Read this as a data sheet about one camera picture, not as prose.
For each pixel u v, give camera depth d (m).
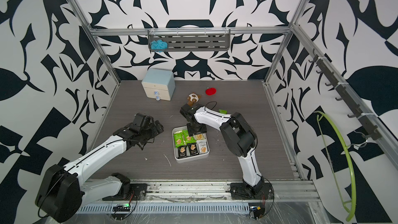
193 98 1.07
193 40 0.93
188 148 0.85
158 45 0.92
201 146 0.85
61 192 0.40
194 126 0.80
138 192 0.74
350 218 0.51
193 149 0.85
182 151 0.84
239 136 0.52
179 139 0.88
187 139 0.89
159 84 1.00
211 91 1.13
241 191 0.75
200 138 0.90
